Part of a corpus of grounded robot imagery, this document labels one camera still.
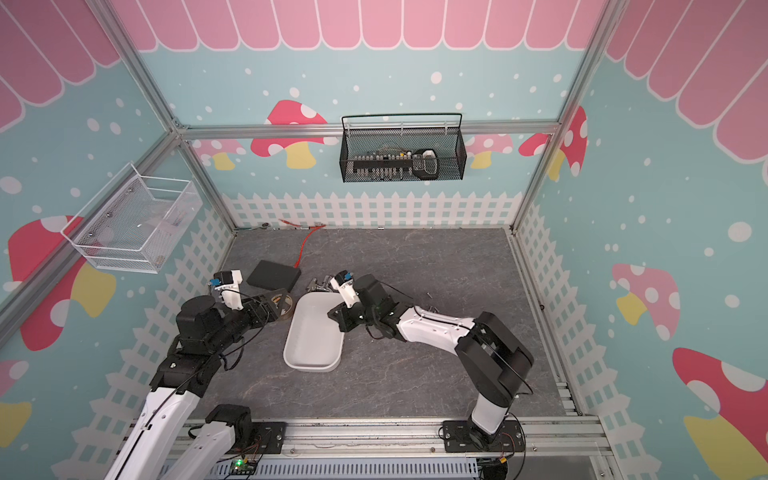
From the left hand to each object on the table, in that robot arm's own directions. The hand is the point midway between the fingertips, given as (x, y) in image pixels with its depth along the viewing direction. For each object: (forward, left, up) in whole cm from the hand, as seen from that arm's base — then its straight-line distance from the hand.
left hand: (276, 299), depth 74 cm
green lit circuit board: (-33, +7, -24) cm, 41 cm away
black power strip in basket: (+40, -37, +13) cm, 56 cm away
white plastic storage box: (-1, -5, -23) cm, 24 cm away
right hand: (+1, -12, -9) cm, 15 cm away
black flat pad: (+23, +14, -23) cm, 35 cm away
